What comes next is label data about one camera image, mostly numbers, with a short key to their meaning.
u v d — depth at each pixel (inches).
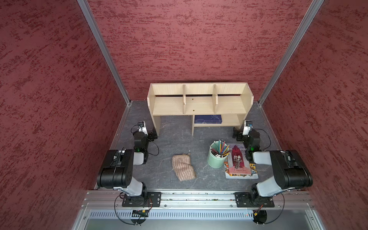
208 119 35.2
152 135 33.8
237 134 33.3
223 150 31.3
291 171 18.1
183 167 31.8
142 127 31.2
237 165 33.7
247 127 31.8
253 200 26.3
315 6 28.0
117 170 17.9
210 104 34.1
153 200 29.5
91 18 29.4
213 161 32.0
